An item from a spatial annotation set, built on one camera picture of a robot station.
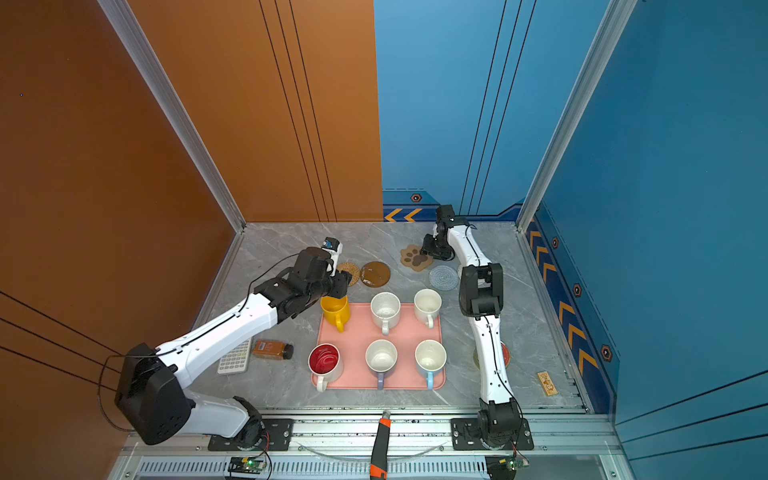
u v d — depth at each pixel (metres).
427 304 0.92
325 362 0.83
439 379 0.81
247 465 0.71
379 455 0.71
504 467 0.71
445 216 0.91
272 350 0.84
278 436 0.74
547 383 0.81
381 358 0.85
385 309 0.94
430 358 0.85
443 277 1.03
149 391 0.40
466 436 0.72
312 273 0.61
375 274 1.05
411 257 1.09
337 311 0.85
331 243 0.72
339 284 0.72
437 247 0.97
